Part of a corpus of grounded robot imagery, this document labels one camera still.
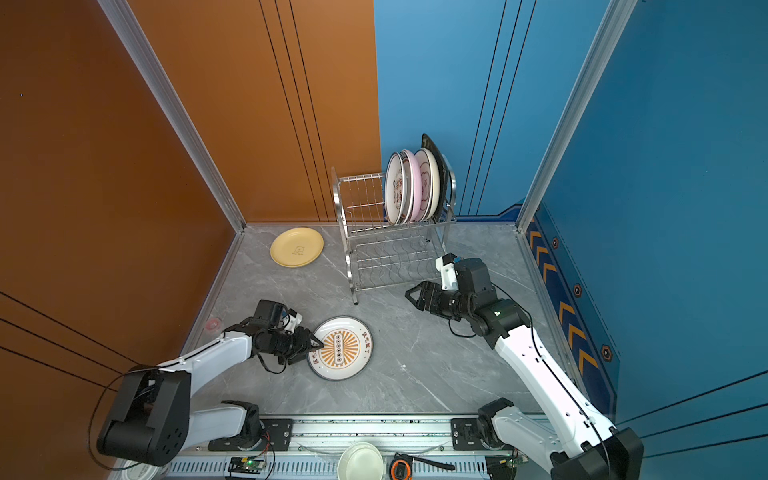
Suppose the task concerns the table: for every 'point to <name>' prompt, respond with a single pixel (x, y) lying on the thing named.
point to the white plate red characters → (394, 188)
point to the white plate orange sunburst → (347, 348)
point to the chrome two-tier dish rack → (381, 253)
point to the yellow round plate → (296, 247)
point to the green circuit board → (246, 465)
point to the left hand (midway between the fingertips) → (319, 345)
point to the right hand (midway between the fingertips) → (411, 297)
